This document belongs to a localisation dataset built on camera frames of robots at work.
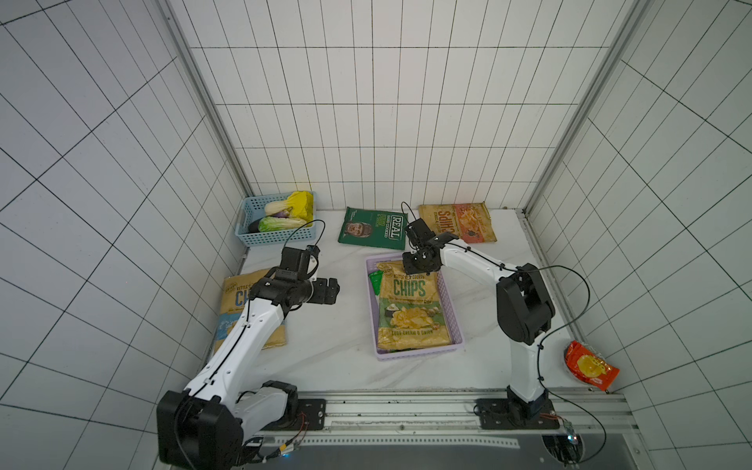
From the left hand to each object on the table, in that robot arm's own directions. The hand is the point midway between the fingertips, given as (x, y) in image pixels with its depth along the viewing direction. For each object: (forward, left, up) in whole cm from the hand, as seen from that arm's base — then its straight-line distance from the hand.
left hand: (318, 293), depth 81 cm
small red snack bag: (-17, -74, -8) cm, 76 cm away
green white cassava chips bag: (+10, -16, -8) cm, 21 cm away
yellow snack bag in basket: (+40, +12, -4) cm, 42 cm away
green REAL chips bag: (+36, -15, -13) cm, 41 cm away
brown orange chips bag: (+41, -54, -14) cm, 69 cm away
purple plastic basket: (-11, -40, -9) cm, 42 cm away
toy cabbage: (+31, +23, -5) cm, 39 cm away
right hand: (+14, -24, -7) cm, 28 cm away
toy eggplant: (+33, +31, -9) cm, 46 cm away
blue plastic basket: (+44, +35, -11) cm, 58 cm away
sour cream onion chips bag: (-1, -28, -10) cm, 30 cm away
